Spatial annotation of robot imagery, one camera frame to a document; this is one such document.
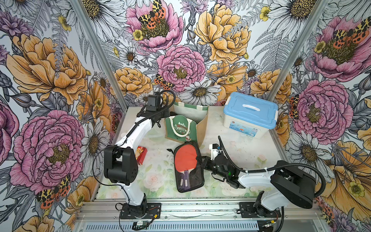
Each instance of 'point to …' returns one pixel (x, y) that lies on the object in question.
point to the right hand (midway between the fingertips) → (195, 161)
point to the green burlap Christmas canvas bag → (188, 123)
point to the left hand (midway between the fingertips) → (167, 114)
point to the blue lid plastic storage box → (250, 115)
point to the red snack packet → (140, 153)
